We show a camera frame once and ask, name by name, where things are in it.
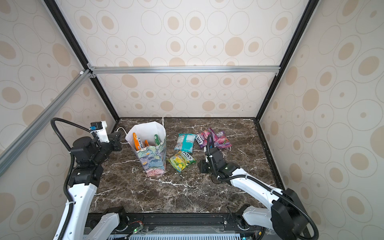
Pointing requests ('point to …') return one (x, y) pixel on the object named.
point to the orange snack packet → (137, 143)
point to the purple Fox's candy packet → (202, 138)
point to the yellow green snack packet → (181, 160)
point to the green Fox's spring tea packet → (156, 140)
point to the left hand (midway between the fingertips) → (123, 130)
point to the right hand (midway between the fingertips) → (200, 164)
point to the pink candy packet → (221, 141)
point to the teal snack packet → (185, 142)
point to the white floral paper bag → (149, 139)
